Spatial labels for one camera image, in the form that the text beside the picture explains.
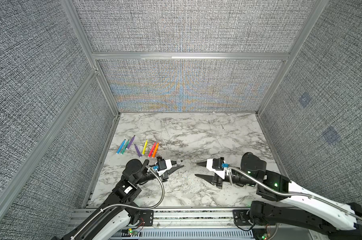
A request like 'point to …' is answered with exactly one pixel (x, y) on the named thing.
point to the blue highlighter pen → (120, 146)
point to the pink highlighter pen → (151, 151)
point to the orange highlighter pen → (155, 150)
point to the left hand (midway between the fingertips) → (182, 159)
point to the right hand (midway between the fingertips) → (197, 167)
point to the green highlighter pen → (125, 146)
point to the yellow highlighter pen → (145, 147)
